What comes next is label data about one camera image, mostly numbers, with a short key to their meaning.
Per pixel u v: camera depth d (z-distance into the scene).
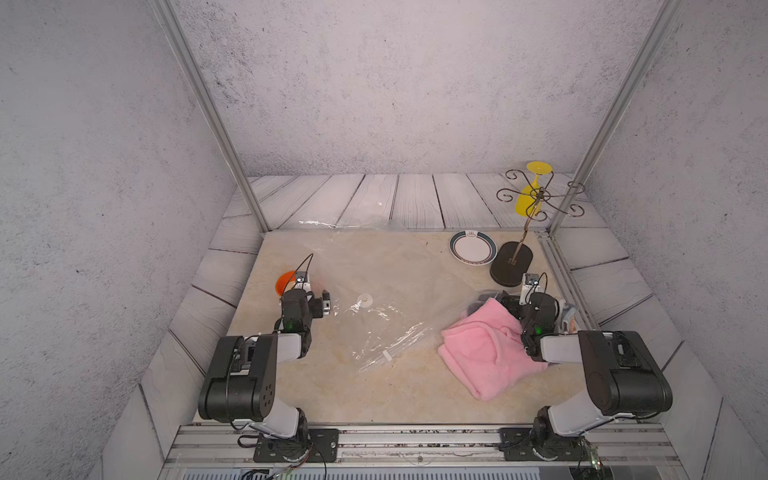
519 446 0.72
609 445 0.74
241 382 0.45
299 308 0.73
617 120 0.88
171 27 0.72
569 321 0.88
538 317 0.73
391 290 1.02
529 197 0.87
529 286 0.81
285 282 0.99
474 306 0.94
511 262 1.08
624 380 0.45
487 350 0.81
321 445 0.73
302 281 0.81
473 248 1.15
